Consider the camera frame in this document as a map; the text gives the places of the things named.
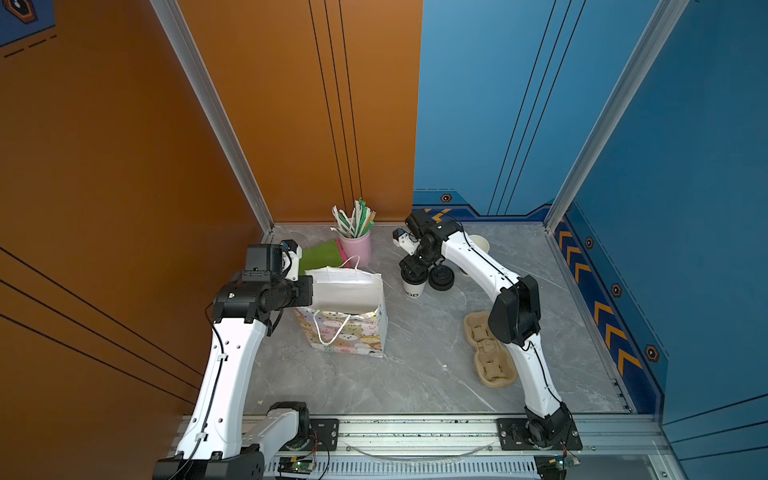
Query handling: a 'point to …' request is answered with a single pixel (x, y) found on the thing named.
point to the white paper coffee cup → (413, 290)
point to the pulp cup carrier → (495, 363)
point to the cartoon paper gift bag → (348, 313)
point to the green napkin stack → (318, 256)
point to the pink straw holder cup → (356, 252)
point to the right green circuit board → (557, 463)
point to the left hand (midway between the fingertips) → (307, 283)
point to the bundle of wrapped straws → (358, 224)
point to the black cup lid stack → (441, 277)
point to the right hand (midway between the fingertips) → (411, 266)
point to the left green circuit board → (295, 465)
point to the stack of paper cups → (480, 241)
